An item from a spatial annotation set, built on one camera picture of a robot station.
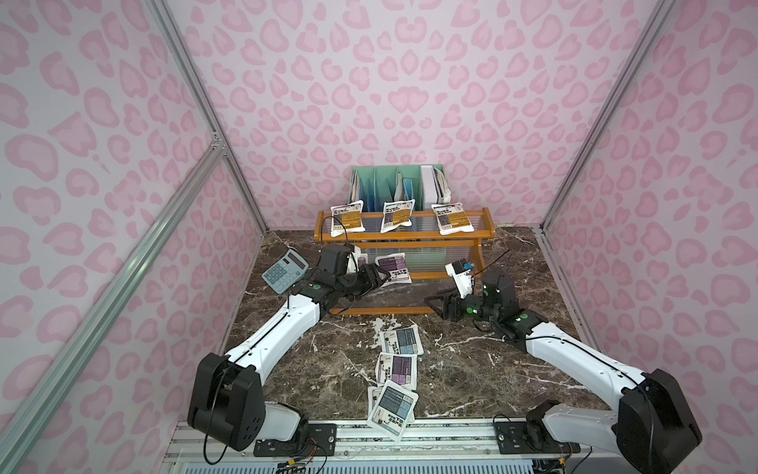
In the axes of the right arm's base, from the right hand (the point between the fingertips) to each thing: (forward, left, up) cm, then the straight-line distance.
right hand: (430, 297), depth 79 cm
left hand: (+5, +12, +3) cm, 13 cm away
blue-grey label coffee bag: (-5, +7, -17) cm, 19 cm away
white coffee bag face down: (+18, +22, +14) cm, 31 cm away
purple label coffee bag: (+12, +9, -1) cm, 15 cm away
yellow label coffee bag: (+17, -6, +12) cm, 22 cm away
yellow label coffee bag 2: (+19, +9, +13) cm, 25 cm away
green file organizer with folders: (+45, +17, +2) cm, 49 cm away
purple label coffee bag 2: (-13, +9, -17) cm, 23 cm away
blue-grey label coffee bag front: (-24, +10, -16) cm, 31 cm away
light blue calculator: (+20, +49, -16) cm, 55 cm away
